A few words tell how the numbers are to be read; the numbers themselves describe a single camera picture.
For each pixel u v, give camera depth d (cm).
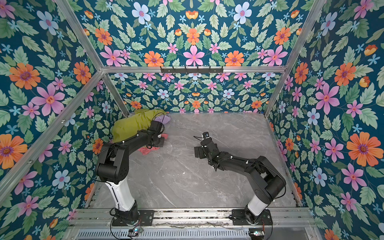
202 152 81
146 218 74
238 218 72
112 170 51
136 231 70
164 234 77
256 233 70
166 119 113
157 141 79
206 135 80
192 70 92
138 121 101
